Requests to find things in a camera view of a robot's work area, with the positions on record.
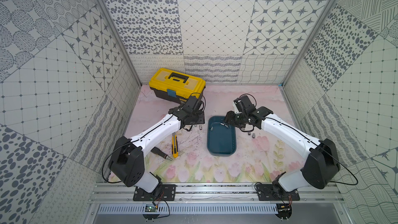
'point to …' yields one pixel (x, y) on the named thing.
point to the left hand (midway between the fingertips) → (201, 115)
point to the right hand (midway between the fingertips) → (227, 122)
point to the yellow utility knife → (175, 152)
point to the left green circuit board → (151, 208)
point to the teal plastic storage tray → (221, 137)
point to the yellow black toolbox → (174, 86)
